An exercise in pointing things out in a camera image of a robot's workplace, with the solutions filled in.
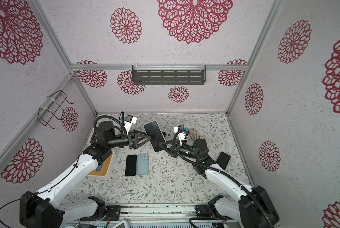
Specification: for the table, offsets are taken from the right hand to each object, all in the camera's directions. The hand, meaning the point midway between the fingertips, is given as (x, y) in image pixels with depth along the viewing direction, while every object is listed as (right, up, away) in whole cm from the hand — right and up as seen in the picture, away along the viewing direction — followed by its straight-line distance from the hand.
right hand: (159, 145), depth 66 cm
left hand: (-5, +3, +2) cm, 6 cm away
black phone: (+40, -13, +25) cm, 49 cm away
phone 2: (-20, -17, +24) cm, 36 cm away
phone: (-2, +7, 0) cm, 7 cm away
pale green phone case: (-13, -16, +26) cm, 33 cm away
